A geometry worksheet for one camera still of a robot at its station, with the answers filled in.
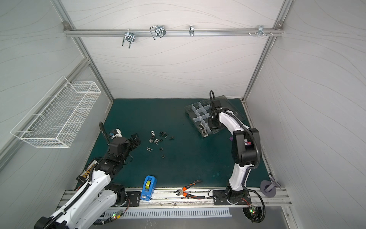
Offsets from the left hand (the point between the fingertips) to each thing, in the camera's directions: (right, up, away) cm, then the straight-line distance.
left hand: (135, 135), depth 83 cm
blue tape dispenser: (+11, -25, -9) cm, 29 cm away
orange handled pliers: (+28, -29, -8) cm, 41 cm away
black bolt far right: (+20, -4, +13) cm, 25 cm away
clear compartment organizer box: (+40, +12, +22) cm, 47 cm away
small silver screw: (+16, -3, +16) cm, 23 cm away
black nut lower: (+16, -14, +5) cm, 22 cm away
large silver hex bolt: (+43, -1, +16) cm, 46 cm away
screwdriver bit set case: (-28, -23, -3) cm, 36 cm away
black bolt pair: (+13, -1, +16) cm, 21 cm away
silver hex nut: (+7, -2, +16) cm, 17 cm away
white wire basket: (-31, +10, -14) cm, 35 cm away
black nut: (+14, -10, +8) cm, 19 cm away
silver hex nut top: (+6, 0, +16) cm, 17 cm away
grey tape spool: (+75, -28, -7) cm, 80 cm away
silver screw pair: (+7, -11, +9) cm, 15 cm away
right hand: (+51, +7, +12) cm, 53 cm away
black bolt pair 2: (+14, -2, +16) cm, 21 cm away
